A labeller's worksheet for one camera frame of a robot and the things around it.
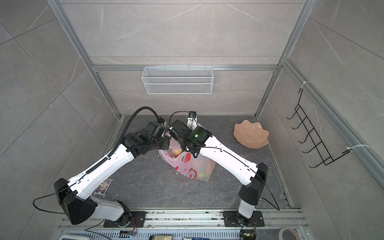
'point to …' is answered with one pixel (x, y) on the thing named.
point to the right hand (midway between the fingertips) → (191, 132)
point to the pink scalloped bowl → (250, 135)
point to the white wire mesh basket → (178, 80)
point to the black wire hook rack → (324, 156)
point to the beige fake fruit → (177, 152)
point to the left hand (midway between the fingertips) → (168, 137)
